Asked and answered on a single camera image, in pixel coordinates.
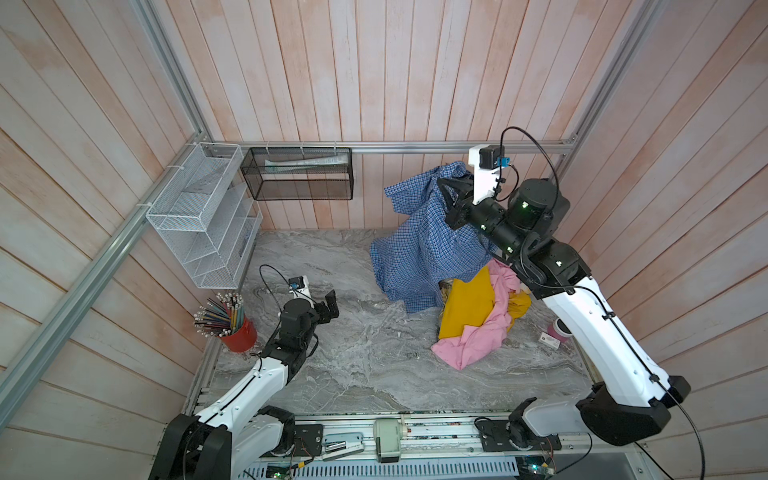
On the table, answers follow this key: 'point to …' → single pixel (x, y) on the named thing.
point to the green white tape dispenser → (388, 433)
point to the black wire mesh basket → (299, 173)
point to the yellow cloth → (469, 303)
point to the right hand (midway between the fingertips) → (438, 180)
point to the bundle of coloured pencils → (221, 316)
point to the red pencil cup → (243, 339)
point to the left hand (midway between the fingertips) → (321, 298)
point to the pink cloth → (461, 349)
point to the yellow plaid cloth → (444, 287)
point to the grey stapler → (341, 444)
